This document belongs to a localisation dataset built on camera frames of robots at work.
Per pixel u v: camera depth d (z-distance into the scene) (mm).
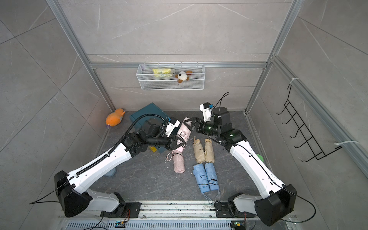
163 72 837
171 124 623
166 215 729
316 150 611
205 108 640
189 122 674
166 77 897
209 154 916
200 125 606
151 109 922
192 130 612
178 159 879
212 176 815
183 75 855
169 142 609
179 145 660
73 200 386
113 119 1059
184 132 668
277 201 369
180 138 658
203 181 798
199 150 916
